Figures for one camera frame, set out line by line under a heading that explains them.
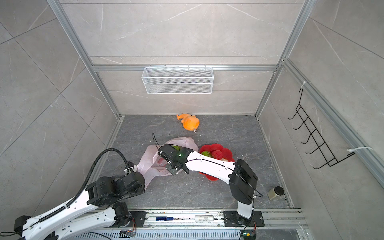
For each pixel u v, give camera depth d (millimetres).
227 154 918
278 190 742
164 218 731
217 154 909
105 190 479
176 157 575
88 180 476
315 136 677
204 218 728
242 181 437
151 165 703
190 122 1066
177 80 1004
